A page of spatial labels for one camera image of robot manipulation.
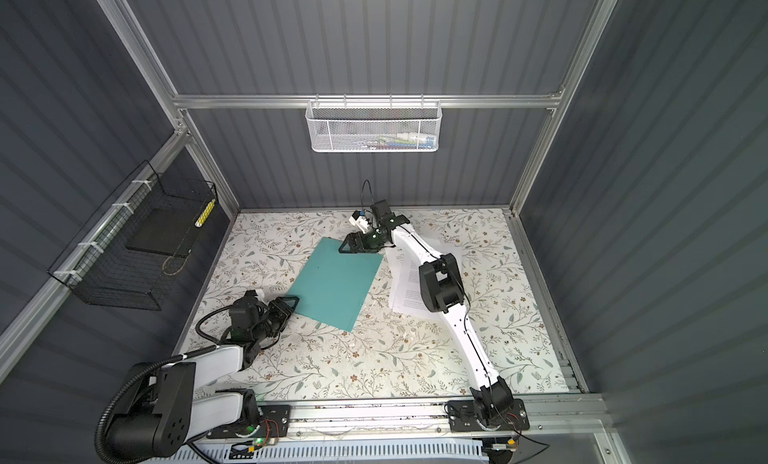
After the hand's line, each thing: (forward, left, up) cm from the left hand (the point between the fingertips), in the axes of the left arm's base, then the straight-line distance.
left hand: (296, 302), depth 90 cm
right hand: (+18, -16, 0) cm, 24 cm away
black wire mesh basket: (-4, +36, +28) cm, 45 cm away
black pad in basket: (+9, +28, +25) cm, 39 cm away
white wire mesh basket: (+71, -26, +18) cm, 78 cm away
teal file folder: (+8, -10, -5) cm, 14 cm away
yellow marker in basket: (+16, +22, +23) cm, 36 cm away
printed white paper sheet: (+8, -34, -5) cm, 36 cm away
